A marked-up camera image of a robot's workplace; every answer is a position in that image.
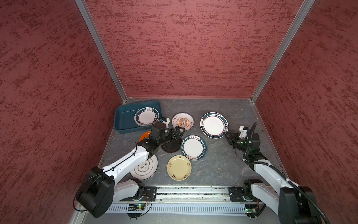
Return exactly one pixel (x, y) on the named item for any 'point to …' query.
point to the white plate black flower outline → (146, 170)
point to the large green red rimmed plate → (146, 116)
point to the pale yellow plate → (179, 167)
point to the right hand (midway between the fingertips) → (221, 134)
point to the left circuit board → (136, 207)
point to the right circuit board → (251, 208)
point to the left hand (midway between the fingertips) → (181, 134)
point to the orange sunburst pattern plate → (184, 120)
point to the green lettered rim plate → (194, 147)
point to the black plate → (173, 146)
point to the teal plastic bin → (124, 119)
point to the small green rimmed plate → (213, 125)
